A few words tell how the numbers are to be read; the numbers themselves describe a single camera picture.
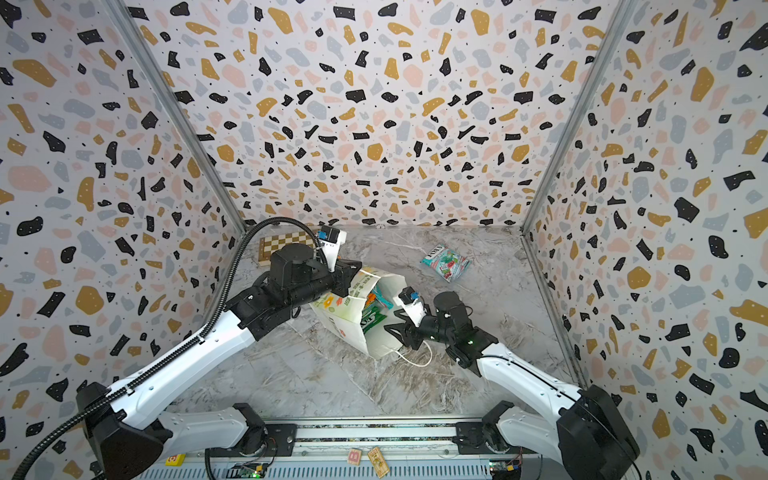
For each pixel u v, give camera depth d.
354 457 0.71
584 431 0.40
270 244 1.13
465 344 0.61
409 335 0.69
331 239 0.60
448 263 1.07
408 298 0.67
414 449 0.73
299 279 0.53
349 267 0.62
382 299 0.90
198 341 0.44
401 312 0.79
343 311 0.76
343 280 0.62
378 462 0.70
